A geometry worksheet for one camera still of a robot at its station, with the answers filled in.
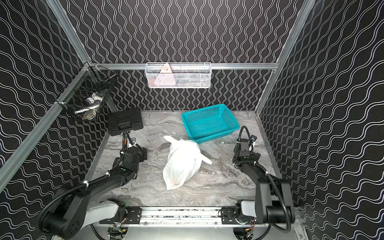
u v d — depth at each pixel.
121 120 1.06
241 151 0.70
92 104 0.86
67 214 0.42
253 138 0.78
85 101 0.86
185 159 0.72
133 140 0.77
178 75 0.97
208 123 1.13
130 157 0.68
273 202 0.42
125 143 1.03
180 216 0.76
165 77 0.92
